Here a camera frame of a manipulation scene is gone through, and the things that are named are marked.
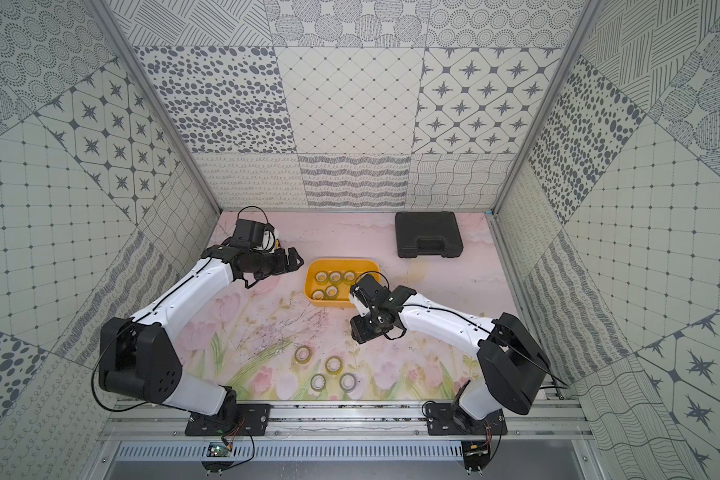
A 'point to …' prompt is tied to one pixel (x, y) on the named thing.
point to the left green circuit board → (217, 449)
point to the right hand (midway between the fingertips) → (362, 336)
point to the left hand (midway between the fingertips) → (289, 259)
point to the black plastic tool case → (427, 233)
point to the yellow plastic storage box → (328, 280)
